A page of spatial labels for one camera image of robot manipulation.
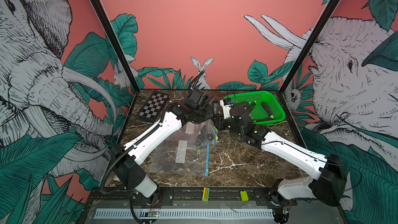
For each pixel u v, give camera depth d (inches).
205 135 31.0
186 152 35.4
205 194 28.7
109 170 15.0
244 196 29.4
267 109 42.0
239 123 22.2
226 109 26.5
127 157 16.0
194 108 21.9
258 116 41.8
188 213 27.7
